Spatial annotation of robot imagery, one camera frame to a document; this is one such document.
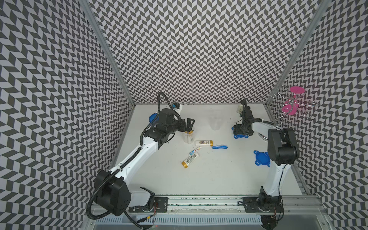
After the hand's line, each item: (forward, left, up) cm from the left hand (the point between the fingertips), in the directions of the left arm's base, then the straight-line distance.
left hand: (187, 121), depth 79 cm
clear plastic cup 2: (+11, -19, -17) cm, 28 cm away
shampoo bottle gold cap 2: (-16, +1, -22) cm, 27 cm away
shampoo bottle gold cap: (-2, -16, -22) cm, 27 cm away
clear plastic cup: (-1, 0, -15) cm, 15 cm away
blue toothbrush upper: (-4, -23, -23) cm, 33 cm away
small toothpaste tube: (-7, -5, -22) cm, 24 cm away
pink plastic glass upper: (+15, -63, +10) cm, 66 cm away
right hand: (+7, -37, -24) cm, 45 cm away
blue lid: (+4, -34, -23) cm, 41 cm away
